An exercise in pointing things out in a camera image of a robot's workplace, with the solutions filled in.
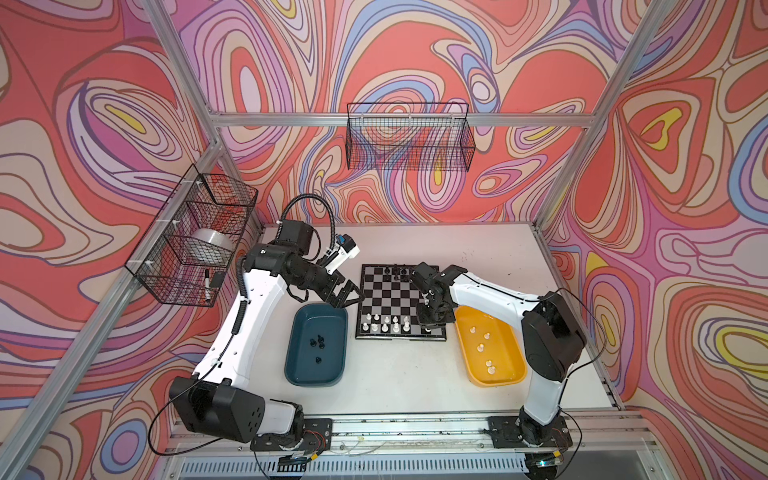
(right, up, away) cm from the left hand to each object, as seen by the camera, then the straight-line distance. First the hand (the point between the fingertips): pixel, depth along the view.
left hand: (353, 285), depth 72 cm
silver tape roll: (-34, +11, 0) cm, 36 cm away
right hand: (+22, -15, +15) cm, 30 cm away
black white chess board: (+9, -9, +24) cm, 27 cm away
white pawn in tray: (+36, -20, +14) cm, 43 cm away
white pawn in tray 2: (+38, -25, +10) cm, 46 cm away
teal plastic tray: (-17, -14, +19) cm, 29 cm away
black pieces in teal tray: (-11, -20, +16) cm, 28 cm away
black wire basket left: (-40, +8, 0) cm, 41 cm away
